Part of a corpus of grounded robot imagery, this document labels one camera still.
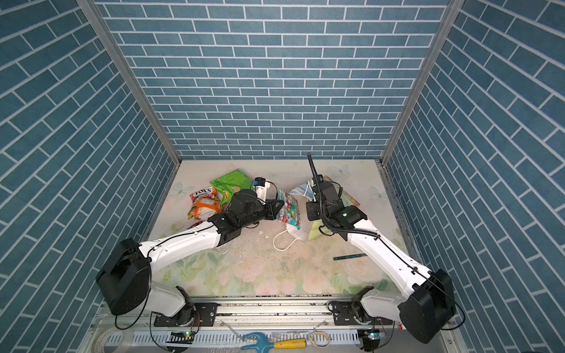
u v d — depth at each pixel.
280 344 0.67
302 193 0.83
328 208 0.58
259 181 0.72
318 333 0.71
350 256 0.87
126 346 0.67
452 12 0.71
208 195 1.02
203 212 0.91
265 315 0.76
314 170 0.56
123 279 0.42
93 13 0.71
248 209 0.63
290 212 0.82
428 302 0.38
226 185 0.99
